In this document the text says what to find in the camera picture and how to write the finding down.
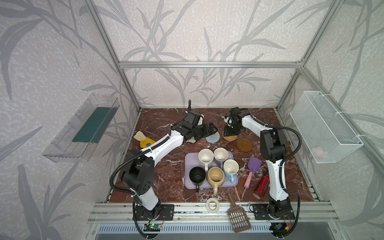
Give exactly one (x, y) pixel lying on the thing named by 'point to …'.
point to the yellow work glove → (140, 136)
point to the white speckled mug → (206, 157)
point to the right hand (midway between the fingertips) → (226, 130)
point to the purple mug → (220, 155)
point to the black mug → (197, 176)
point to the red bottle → (262, 185)
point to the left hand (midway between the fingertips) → (215, 128)
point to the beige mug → (215, 176)
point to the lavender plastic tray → (192, 160)
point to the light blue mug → (231, 167)
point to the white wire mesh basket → (329, 138)
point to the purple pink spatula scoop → (254, 165)
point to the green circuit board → (152, 227)
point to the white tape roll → (207, 205)
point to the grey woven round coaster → (214, 138)
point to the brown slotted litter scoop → (238, 217)
